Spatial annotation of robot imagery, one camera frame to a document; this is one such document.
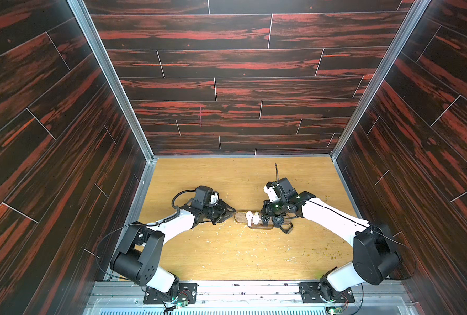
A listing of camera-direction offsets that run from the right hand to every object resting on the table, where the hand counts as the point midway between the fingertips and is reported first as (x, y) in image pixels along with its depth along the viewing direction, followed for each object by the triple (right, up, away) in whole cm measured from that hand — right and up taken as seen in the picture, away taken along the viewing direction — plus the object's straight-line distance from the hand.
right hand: (264, 208), depth 88 cm
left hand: (-13, -1, -3) cm, 13 cm away
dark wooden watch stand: (-11, -3, -2) cm, 12 cm away
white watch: (-7, -3, -2) cm, 8 cm away
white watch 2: (-4, -3, -4) cm, 6 cm away
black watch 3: (+11, -9, +1) cm, 14 cm away
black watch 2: (+5, -4, -4) cm, 8 cm away
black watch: (0, -4, -4) cm, 6 cm away
